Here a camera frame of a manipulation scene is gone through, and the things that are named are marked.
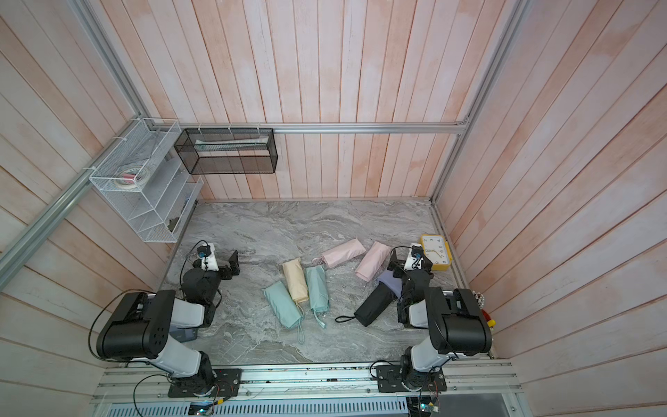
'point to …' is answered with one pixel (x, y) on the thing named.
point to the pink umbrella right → (373, 261)
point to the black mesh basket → (228, 150)
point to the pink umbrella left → (340, 253)
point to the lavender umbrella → (395, 284)
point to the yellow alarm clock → (437, 250)
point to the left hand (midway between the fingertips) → (226, 253)
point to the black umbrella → (373, 307)
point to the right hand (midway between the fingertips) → (408, 249)
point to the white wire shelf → (160, 210)
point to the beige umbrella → (296, 280)
